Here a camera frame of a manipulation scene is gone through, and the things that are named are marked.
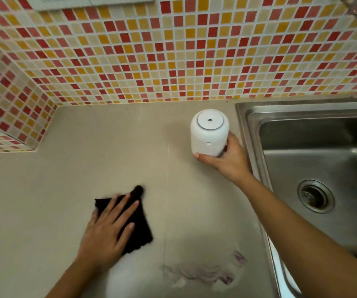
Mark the metal sink drain strainer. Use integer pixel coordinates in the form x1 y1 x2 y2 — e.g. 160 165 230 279
297 179 336 214

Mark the black cloth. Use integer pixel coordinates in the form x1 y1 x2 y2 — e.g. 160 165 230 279
94 185 154 257

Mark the person's left hand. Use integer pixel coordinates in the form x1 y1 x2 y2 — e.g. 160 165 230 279
76 192 140 272

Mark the white blender base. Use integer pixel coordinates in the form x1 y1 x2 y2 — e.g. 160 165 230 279
190 109 230 158

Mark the person's right hand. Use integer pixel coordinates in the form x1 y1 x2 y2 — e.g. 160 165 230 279
194 132 253 187

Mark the stainless steel double sink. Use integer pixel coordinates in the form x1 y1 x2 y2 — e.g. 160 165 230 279
235 97 357 298

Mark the person's right forearm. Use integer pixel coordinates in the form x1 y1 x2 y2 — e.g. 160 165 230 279
237 175 357 298

